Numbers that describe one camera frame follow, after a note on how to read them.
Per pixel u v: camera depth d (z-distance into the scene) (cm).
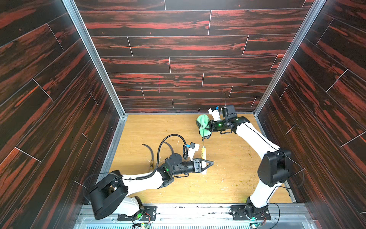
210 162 66
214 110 79
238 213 73
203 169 65
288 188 85
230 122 65
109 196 42
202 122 81
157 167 65
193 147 68
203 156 68
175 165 57
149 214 73
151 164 90
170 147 100
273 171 47
